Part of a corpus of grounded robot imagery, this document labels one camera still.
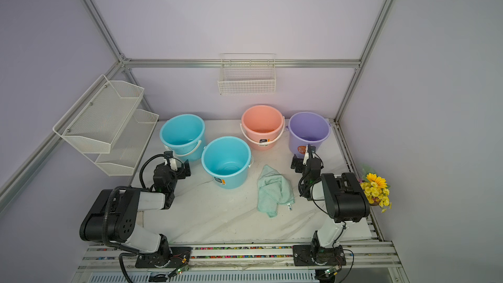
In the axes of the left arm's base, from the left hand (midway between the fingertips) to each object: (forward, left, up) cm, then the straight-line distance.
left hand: (177, 163), depth 94 cm
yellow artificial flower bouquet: (-22, -79, +19) cm, 85 cm away
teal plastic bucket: (+3, -24, -2) cm, 24 cm away
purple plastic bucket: (+13, -63, +12) cm, 66 cm away
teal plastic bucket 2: (+17, 0, +2) cm, 17 cm away
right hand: (+4, -63, -2) cm, 64 cm away
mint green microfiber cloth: (-12, -47, -3) cm, 48 cm away
